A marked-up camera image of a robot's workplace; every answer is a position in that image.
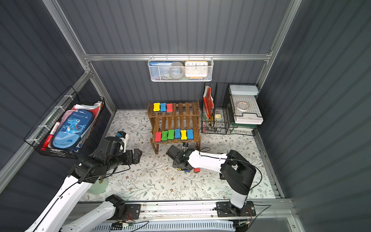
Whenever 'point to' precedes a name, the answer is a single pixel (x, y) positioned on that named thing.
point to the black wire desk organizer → (231, 108)
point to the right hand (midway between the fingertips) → (179, 162)
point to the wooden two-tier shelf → (185, 116)
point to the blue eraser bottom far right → (190, 134)
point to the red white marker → (50, 137)
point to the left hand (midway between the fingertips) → (132, 152)
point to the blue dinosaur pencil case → (69, 132)
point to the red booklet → (208, 100)
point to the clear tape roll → (242, 106)
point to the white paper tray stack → (247, 93)
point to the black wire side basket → (71, 101)
